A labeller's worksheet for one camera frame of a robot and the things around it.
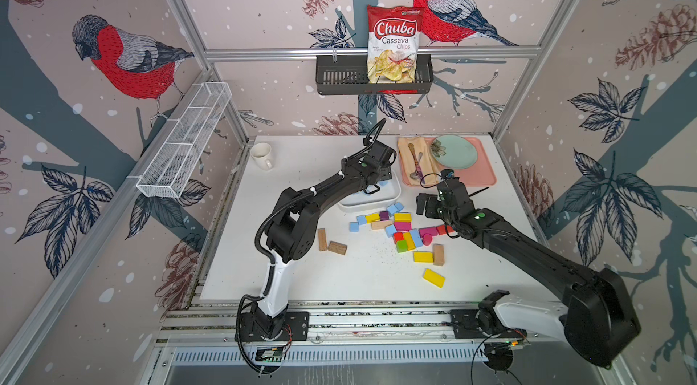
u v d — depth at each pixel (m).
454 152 1.14
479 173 1.09
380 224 0.94
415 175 1.06
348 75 1.07
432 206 0.76
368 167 0.72
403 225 0.92
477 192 1.03
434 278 0.83
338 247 0.88
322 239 0.90
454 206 0.63
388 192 1.02
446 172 0.75
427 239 0.88
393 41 0.84
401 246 0.88
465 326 0.73
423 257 0.86
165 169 0.71
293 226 0.52
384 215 0.95
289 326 0.73
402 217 0.96
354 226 0.94
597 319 0.39
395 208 0.95
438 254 0.86
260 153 1.06
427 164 1.10
